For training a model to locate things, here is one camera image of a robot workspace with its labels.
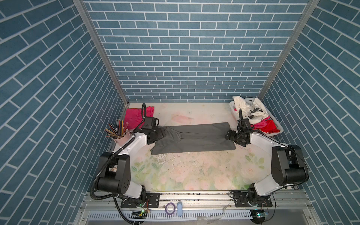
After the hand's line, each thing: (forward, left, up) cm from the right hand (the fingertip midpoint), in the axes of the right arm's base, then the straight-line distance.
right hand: (230, 136), depth 95 cm
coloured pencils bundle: (-6, +75, +7) cm, 75 cm away
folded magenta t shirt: (+13, +73, 0) cm, 74 cm away
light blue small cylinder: (-44, +30, -1) cm, 53 cm away
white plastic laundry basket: (+32, -18, +4) cm, 37 cm away
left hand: (-5, +47, +5) cm, 48 cm away
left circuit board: (-48, +50, -5) cm, 69 cm away
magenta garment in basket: (+9, -21, +4) cm, 23 cm away
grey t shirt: (-2, +33, -3) cm, 33 cm away
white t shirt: (+19, -18, +5) cm, 27 cm away
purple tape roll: (-42, +37, -3) cm, 56 cm away
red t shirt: (+7, -27, +3) cm, 29 cm away
